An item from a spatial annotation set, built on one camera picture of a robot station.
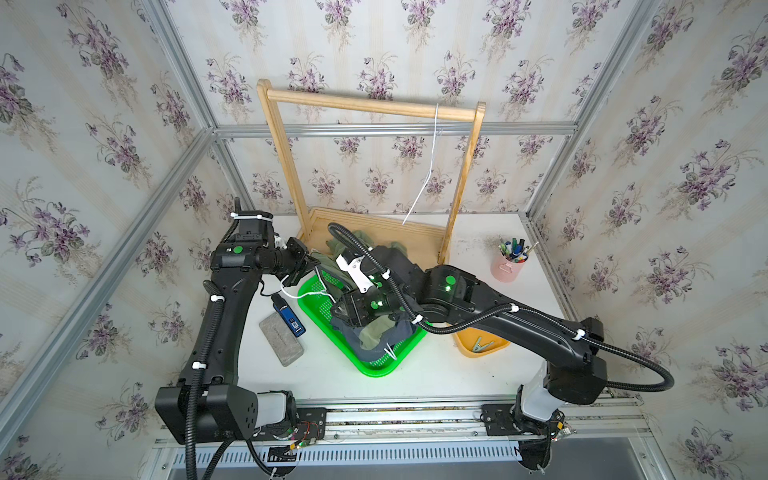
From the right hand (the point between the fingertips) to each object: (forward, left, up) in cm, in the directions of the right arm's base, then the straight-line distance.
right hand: (344, 307), depth 60 cm
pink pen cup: (+27, -46, -25) cm, 59 cm away
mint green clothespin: (+3, -35, -30) cm, 46 cm away
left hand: (+16, +8, -5) cm, 18 cm away
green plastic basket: (+2, +6, 0) cm, 7 cm away
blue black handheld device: (+12, +23, -26) cm, 37 cm away
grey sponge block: (+4, +22, -28) cm, 36 cm away
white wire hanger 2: (+3, -9, -30) cm, 32 cm away
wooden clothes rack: (+51, +21, -31) cm, 63 cm away
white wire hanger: (+65, -25, -12) cm, 70 cm away
